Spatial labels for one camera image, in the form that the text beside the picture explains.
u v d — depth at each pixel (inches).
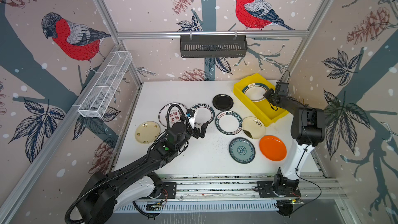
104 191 15.7
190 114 25.4
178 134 22.5
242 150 34.0
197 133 26.9
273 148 33.8
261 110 36.9
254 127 37.8
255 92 45.9
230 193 28.7
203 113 40.7
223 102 42.4
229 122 38.7
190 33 36.2
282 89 32.1
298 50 40.0
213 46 40.8
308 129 21.4
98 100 28.0
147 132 36.7
